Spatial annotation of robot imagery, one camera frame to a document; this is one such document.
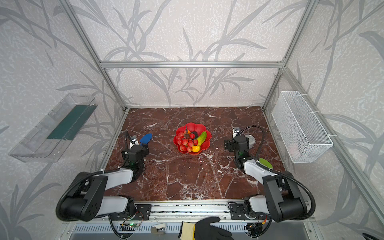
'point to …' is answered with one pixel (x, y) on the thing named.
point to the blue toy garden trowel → (145, 139)
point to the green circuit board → (133, 224)
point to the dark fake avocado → (195, 134)
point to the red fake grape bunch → (186, 141)
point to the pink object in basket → (293, 149)
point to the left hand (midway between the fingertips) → (137, 140)
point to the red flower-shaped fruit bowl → (199, 128)
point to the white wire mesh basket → (304, 136)
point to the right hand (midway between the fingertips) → (236, 133)
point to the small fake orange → (189, 132)
